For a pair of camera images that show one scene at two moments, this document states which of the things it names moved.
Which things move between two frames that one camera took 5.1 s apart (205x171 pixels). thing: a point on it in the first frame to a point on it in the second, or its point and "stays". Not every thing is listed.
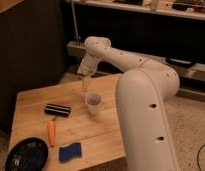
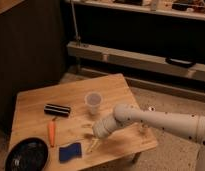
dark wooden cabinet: [30, 52] stays
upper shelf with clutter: [195, 9] stays
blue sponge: [70, 151] stays
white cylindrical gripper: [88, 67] to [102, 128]
